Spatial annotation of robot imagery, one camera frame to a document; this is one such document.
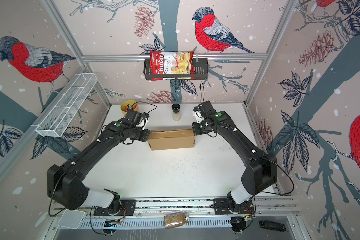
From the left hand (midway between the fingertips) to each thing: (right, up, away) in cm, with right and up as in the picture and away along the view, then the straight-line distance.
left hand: (147, 134), depth 81 cm
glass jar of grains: (+17, -37, -15) cm, 43 cm away
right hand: (+25, +1, 0) cm, 25 cm away
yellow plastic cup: (-22, +17, +21) cm, 35 cm away
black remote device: (+61, -39, -15) cm, 74 cm away
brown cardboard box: (+13, -3, +1) cm, 14 cm away
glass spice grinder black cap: (+15, +16, +22) cm, 31 cm away
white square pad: (-33, -39, -12) cm, 52 cm away
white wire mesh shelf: (-42, +10, -8) cm, 44 cm away
